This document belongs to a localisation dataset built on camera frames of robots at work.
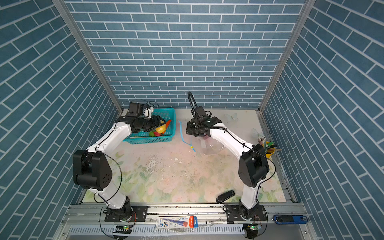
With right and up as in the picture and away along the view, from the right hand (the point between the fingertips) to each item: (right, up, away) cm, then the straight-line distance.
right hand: (186, 128), depth 86 cm
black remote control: (+19, -35, -11) cm, 41 cm away
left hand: (-14, +3, +2) cm, 15 cm away
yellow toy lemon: (-14, 0, -1) cm, 14 cm away
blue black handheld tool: (+50, -41, -17) cm, 67 cm away
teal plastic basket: (-27, -6, +8) cm, 29 cm away
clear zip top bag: (+11, -12, +10) cm, 19 cm away
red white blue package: (-3, -44, -15) cm, 47 cm away
